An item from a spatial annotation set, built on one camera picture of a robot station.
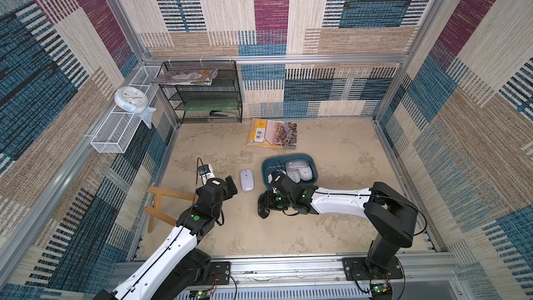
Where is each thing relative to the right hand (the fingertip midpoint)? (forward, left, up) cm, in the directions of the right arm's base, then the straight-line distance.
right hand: (258, 201), depth 84 cm
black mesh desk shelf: (+54, +30, +14) cm, 63 cm away
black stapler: (+46, +22, +5) cm, 52 cm away
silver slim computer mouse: (+15, -16, -4) cm, 22 cm away
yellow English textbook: (+39, -6, -4) cm, 40 cm away
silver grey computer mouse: (+20, -17, -4) cm, 26 cm away
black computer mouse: (-4, -2, +1) cm, 5 cm away
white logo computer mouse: (+15, -21, -4) cm, 26 cm away
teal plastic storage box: (+19, -8, -1) cm, 21 cm away
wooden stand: (-10, +30, +14) cm, 35 cm away
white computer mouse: (+12, +6, -4) cm, 14 cm away
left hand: (+6, +14, +8) cm, 17 cm away
